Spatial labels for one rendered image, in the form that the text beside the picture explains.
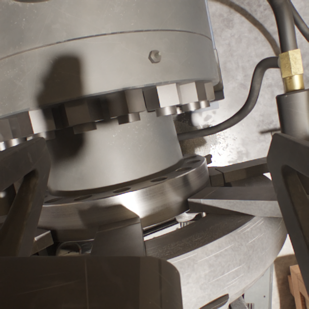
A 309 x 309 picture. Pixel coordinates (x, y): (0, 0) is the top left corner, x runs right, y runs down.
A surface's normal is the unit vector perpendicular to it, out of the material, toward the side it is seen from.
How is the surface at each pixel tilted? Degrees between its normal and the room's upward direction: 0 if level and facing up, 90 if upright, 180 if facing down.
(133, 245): 90
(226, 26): 0
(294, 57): 0
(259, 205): 40
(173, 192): 34
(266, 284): 0
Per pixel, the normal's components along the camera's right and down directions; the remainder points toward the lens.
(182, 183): 0.64, -0.04
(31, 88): -0.16, 0.15
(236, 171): 0.09, 0.10
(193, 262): 0.17, -0.49
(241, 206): -0.62, 0.22
